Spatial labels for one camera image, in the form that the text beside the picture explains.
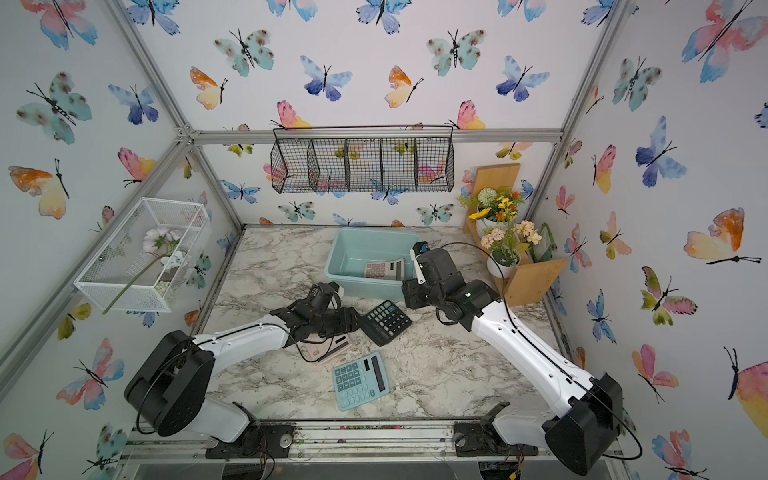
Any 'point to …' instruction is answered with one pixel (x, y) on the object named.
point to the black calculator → (384, 322)
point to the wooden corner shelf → (536, 276)
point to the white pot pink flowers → (505, 249)
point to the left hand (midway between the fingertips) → (362, 321)
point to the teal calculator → (360, 381)
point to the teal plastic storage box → (350, 249)
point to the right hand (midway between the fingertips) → (414, 282)
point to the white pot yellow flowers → (494, 209)
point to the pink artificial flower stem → (158, 241)
